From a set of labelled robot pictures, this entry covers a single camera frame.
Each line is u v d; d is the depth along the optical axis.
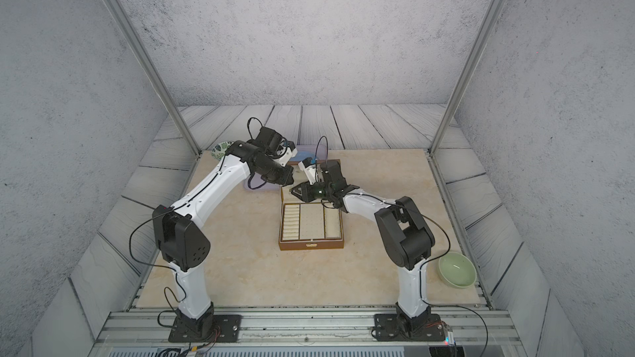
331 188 0.75
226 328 0.73
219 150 1.19
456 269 0.83
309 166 0.83
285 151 0.73
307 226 0.89
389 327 0.73
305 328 0.74
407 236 0.51
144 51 0.87
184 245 0.48
